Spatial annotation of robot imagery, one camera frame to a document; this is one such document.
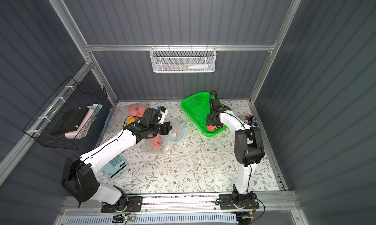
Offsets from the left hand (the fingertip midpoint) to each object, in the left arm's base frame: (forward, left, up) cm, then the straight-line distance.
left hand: (174, 128), depth 81 cm
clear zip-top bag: (0, +9, -17) cm, 19 cm away
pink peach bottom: (+8, -22, -11) cm, 26 cm away
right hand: (+12, -24, -10) cm, 29 cm away
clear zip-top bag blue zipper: (+29, +41, -20) cm, 54 cm away
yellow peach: (+17, +34, -14) cm, 41 cm away
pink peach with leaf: (+25, +33, -13) cm, 43 cm away
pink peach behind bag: (+29, +34, -14) cm, 47 cm away
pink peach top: (0, +12, -11) cm, 16 cm away
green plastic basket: (+33, -15, -18) cm, 41 cm away
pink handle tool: (-11, +43, +12) cm, 46 cm away
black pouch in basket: (-4, +47, +13) cm, 49 cm away
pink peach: (+27, +27, -14) cm, 41 cm away
